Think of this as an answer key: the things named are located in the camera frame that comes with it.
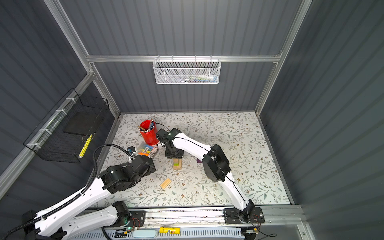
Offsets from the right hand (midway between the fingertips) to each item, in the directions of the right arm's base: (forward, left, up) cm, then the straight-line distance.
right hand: (174, 158), depth 90 cm
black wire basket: (+1, +49, +25) cm, 55 cm away
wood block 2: (-1, -2, -2) cm, 3 cm away
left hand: (-10, +11, +12) cm, 19 cm away
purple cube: (0, -15, -5) cm, 16 cm away
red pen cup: (+12, +15, +11) cm, 22 cm away
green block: (-3, -2, -1) cm, 4 cm away
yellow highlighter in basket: (-6, +38, +24) cm, 45 cm away
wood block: (-14, +4, -4) cm, 15 cm away
